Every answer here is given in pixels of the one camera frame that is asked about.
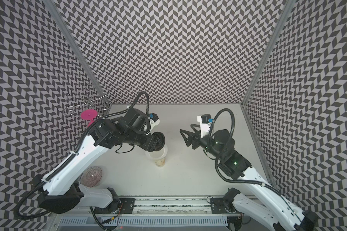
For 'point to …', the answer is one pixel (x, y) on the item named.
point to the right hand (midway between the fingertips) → (186, 131)
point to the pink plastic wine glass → (90, 114)
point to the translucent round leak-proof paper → (157, 154)
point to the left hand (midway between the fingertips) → (154, 144)
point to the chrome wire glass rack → (86, 100)
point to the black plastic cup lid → (162, 137)
